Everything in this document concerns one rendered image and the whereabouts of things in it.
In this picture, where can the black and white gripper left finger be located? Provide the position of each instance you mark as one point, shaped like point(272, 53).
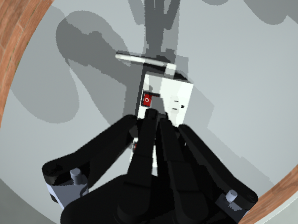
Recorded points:
point(71, 176)

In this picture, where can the white power strip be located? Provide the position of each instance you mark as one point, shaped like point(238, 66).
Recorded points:
point(175, 91)

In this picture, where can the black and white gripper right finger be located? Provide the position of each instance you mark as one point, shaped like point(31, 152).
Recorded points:
point(209, 174)

